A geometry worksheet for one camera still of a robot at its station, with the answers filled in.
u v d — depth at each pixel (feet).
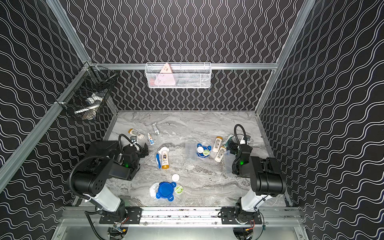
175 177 2.87
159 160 3.05
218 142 3.29
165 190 2.71
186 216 2.50
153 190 2.73
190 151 3.22
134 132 3.48
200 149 3.19
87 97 3.02
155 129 3.51
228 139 3.27
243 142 2.62
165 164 2.97
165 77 2.94
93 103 2.81
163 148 3.24
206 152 3.14
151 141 3.38
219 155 3.10
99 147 3.03
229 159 3.08
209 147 3.26
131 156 2.39
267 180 1.52
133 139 2.69
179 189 2.73
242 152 2.35
